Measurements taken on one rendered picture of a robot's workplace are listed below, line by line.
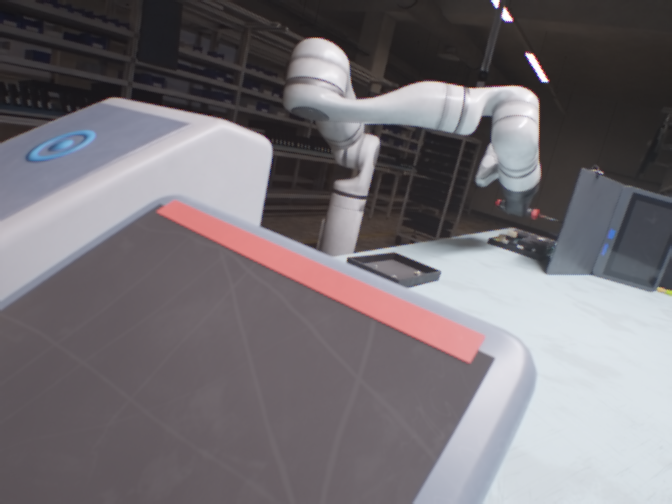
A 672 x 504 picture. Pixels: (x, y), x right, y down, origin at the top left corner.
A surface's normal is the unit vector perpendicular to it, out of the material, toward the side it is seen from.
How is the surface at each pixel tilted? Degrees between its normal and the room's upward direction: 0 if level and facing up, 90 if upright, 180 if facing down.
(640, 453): 0
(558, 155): 90
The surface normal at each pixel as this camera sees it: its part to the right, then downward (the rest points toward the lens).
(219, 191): 0.79, 0.33
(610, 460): 0.22, -0.94
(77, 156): -0.09, -0.76
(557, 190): -0.56, 0.11
